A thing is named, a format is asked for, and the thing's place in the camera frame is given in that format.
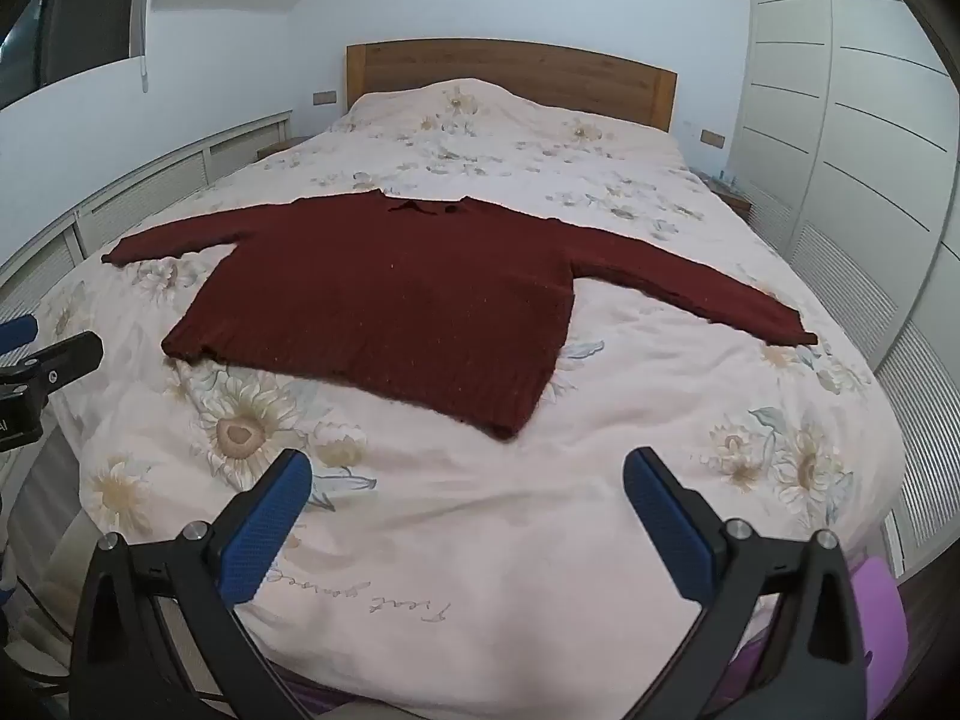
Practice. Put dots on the beige wall socket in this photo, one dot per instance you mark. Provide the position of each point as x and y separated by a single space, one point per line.
712 139
324 98

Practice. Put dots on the purple cloth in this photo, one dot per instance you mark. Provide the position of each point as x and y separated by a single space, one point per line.
884 631

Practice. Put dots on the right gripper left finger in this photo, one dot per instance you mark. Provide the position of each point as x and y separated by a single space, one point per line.
157 634

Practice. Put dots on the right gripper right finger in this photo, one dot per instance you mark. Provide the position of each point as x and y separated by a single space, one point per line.
811 662

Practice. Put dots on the beige right wall socket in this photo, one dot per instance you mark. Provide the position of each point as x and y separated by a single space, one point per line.
712 139

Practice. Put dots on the white radiator cover cabinet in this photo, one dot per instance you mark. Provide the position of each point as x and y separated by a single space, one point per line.
104 215

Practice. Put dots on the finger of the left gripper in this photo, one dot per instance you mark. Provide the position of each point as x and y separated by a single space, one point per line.
53 367
16 333

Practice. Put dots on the wooden right nightstand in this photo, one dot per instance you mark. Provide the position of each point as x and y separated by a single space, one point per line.
729 195

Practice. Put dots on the beige left wall socket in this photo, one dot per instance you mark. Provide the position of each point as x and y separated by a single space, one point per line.
324 98

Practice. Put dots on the dark red knit sweater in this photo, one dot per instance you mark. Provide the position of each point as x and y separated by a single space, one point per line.
462 307

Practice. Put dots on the white louvered wardrobe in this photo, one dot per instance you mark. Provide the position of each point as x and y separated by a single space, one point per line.
847 147

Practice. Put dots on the wooden headboard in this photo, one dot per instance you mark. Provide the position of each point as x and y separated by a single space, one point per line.
556 76

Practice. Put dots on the window with dark frame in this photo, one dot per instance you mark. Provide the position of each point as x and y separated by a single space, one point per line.
47 41

